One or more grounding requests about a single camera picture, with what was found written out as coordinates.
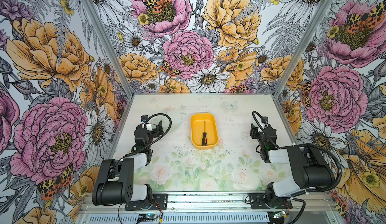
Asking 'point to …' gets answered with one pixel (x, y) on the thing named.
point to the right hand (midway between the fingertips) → (257, 127)
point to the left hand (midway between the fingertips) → (154, 125)
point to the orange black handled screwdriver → (204, 140)
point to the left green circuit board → (147, 217)
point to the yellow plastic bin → (197, 128)
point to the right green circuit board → (280, 214)
